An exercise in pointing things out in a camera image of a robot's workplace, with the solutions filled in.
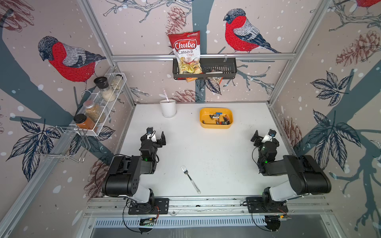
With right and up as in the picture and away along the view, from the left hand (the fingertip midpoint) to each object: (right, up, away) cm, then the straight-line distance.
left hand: (157, 129), depth 91 cm
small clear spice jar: (-23, +29, -5) cm, 37 cm away
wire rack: (-28, -2, -32) cm, 43 cm away
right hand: (+67, -1, -1) cm, 67 cm away
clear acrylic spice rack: (-29, +20, -15) cm, 39 cm away
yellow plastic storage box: (+48, +7, +19) cm, 52 cm away
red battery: (+43, +3, +16) cm, 46 cm away
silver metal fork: (+18, -24, -5) cm, 31 cm away
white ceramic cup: (+4, +14, +16) cm, 21 cm away
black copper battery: (+39, +8, +20) cm, 45 cm away
